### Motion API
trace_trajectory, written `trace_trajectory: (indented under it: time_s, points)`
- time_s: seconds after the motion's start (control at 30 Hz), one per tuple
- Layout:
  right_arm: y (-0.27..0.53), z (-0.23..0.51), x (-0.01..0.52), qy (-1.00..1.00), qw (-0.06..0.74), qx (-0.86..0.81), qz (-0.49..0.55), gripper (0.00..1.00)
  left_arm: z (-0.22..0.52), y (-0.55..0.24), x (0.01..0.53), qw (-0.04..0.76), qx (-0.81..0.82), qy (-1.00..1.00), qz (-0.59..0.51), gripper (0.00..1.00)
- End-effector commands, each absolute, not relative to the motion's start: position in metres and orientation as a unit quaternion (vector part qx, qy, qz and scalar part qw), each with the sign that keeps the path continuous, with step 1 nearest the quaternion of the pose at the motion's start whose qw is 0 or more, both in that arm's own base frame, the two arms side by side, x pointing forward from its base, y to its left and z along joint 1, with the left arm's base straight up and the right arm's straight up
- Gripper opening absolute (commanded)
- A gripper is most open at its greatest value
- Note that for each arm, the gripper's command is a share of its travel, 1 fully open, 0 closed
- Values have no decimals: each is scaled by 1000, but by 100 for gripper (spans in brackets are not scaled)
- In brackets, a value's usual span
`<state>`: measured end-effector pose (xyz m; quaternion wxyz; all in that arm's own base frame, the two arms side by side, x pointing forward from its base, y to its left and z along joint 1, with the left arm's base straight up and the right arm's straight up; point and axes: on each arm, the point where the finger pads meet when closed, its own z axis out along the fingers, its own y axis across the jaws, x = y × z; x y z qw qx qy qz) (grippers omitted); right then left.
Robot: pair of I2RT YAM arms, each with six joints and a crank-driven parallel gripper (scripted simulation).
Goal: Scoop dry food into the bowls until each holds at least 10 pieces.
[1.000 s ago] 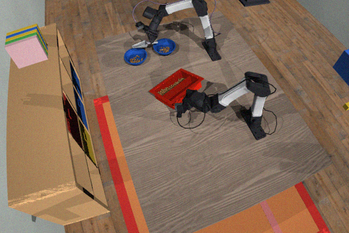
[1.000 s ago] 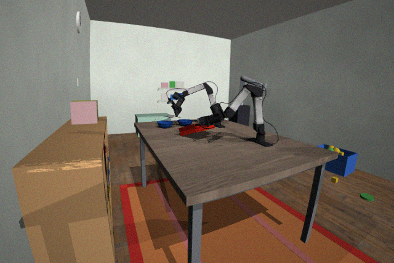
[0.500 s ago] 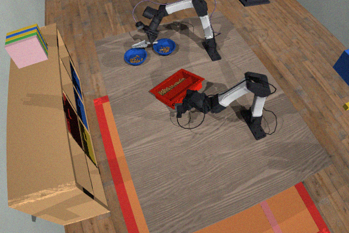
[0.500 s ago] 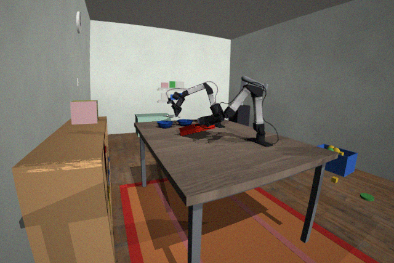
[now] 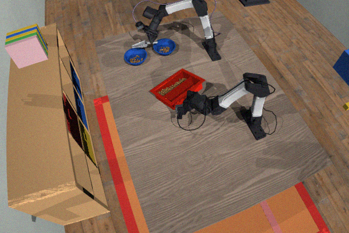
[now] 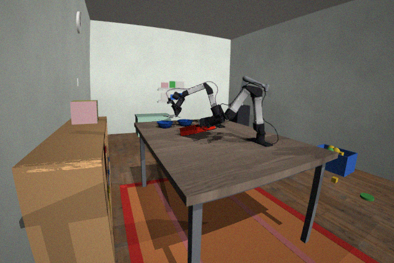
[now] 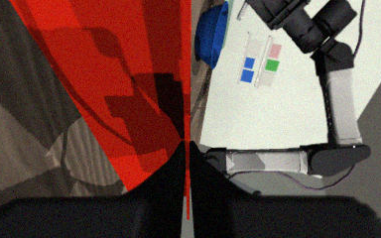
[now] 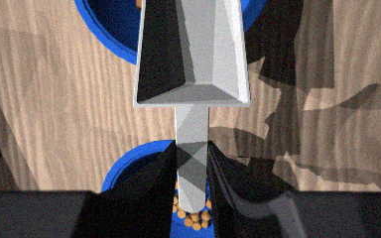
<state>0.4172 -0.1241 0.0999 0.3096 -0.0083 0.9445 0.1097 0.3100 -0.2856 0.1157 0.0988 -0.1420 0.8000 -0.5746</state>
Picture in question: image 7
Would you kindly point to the blue bowl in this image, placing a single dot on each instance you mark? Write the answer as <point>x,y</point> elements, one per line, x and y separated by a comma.
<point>210,34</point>

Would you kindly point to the red divided box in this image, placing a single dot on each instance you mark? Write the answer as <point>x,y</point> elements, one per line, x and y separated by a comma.
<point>125,66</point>

